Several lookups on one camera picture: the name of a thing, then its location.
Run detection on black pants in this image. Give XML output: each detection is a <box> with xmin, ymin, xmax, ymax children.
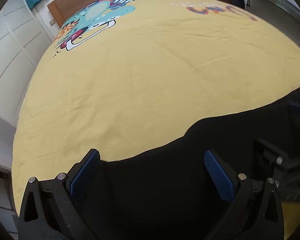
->
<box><xmin>76</xmin><ymin>88</ymin><xmax>300</xmax><ymax>239</ymax></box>

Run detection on long desk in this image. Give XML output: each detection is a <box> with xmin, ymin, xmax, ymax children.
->
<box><xmin>244</xmin><ymin>0</ymin><xmax>300</xmax><ymax>47</ymax></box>

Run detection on yellow dinosaur bedspread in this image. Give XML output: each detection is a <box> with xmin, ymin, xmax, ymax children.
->
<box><xmin>12</xmin><ymin>0</ymin><xmax>300</xmax><ymax>210</ymax></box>

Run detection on white wardrobe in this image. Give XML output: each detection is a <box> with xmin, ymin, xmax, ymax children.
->
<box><xmin>0</xmin><ymin>0</ymin><xmax>51</xmax><ymax>126</ymax></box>

